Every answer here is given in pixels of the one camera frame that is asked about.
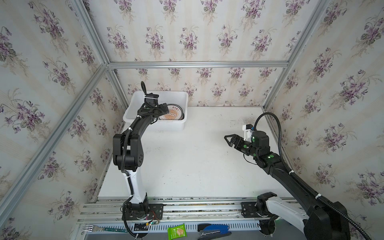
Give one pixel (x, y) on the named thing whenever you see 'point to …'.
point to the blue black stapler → (208, 231)
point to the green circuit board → (118, 229)
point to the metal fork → (92, 228)
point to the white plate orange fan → (175, 113)
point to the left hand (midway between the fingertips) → (159, 107)
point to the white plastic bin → (133, 102)
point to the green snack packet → (177, 231)
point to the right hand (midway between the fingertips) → (227, 139)
